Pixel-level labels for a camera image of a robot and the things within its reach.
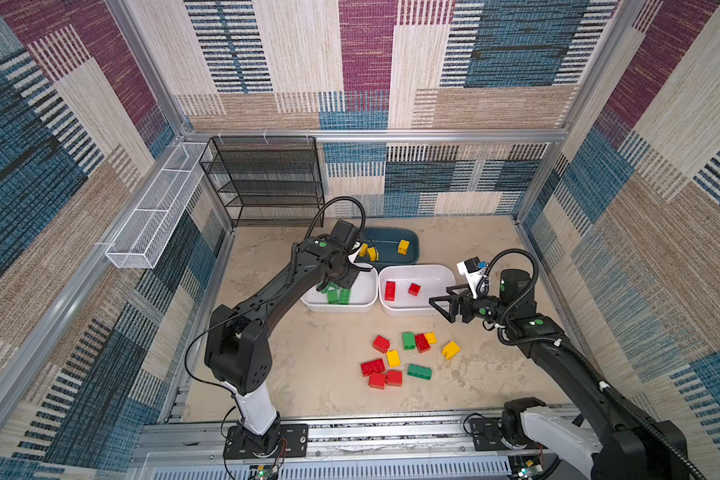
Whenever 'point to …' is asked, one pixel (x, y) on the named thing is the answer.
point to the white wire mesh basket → (142, 240)
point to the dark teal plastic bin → (379, 265)
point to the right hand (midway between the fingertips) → (441, 299)
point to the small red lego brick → (414, 289)
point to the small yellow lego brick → (431, 338)
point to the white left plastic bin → (364, 294)
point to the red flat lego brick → (373, 366)
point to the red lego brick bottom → (377, 380)
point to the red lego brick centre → (381, 344)
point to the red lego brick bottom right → (394, 378)
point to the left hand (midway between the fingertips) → (346, 271)
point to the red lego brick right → (422, 343)
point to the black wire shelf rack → (268, 181)
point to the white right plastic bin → (406, 289)
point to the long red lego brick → (390, 291)
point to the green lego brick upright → (408, 340)
